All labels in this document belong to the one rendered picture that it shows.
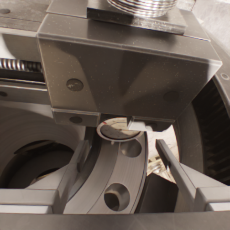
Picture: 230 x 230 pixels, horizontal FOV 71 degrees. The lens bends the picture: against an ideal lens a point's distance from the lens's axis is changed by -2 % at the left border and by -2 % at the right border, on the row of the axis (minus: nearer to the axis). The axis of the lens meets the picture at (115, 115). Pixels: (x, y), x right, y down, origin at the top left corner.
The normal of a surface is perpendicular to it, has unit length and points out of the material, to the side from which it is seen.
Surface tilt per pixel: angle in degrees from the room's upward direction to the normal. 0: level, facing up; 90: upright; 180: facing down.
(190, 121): 113
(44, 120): 25
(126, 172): 90
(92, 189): 90
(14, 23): 90
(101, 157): 90
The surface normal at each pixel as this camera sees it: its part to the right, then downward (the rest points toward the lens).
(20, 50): 0.00, 0.82
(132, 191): 0.17, -0.57
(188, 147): -0.66, -0.53
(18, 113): 0.44, 0.78
